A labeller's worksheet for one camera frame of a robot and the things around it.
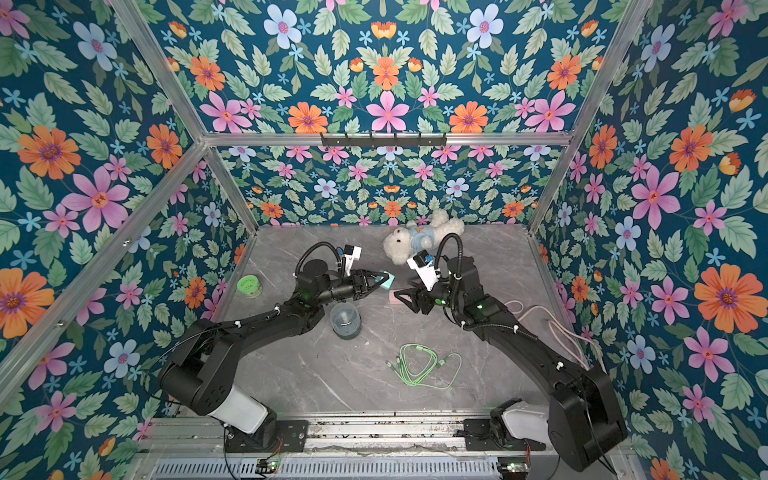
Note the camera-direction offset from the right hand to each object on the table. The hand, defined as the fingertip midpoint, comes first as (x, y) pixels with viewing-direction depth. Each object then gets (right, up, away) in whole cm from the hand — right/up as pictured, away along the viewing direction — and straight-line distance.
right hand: (409, 280), depth 77 cm
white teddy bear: (-2, +11, +27) cm, 29 cm away
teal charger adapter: (-5, -1, 0) cm, 6 cm away
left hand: (-5, 0, -1) cm, 5 cm away
